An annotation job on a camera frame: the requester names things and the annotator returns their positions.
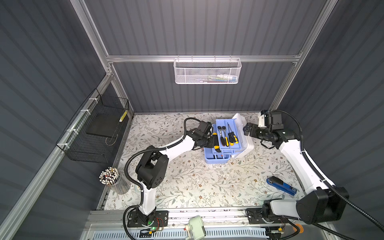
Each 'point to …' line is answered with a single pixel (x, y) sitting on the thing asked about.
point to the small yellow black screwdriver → (235, 139)
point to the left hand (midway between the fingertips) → (213, 142)
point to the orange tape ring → (301, 228)
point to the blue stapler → (279, 184)
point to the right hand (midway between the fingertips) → (253, 130)
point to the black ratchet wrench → (221, 137)
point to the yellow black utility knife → (216, 143)
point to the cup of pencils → (111, 176)
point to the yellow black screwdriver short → (226, 139)
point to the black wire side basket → (91, 136)
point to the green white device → (195, 229)
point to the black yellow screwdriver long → (231, 135)
